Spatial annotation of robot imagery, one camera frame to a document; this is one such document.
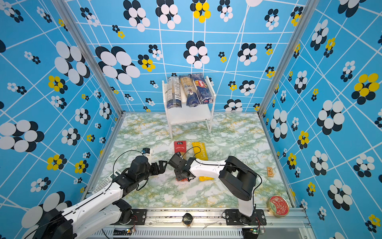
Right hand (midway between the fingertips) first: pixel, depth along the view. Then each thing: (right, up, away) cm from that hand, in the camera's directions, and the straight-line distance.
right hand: (182, 173), depth 89 cm
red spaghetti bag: (-2, +15, +7) cm, 17 cm away
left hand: (-11, +8, -5) cm, 14 cm away
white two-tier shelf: (+3, +36, +6) cm, 36 cm away
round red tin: (+50, -12, -15) cm, 53 cm away
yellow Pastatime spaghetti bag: (+11, +11, +6) cm, 17 cm away
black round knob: (+5, -12, -24) cm, 27 cm away
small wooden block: (+53, +1, 0) cm, 53 cm away
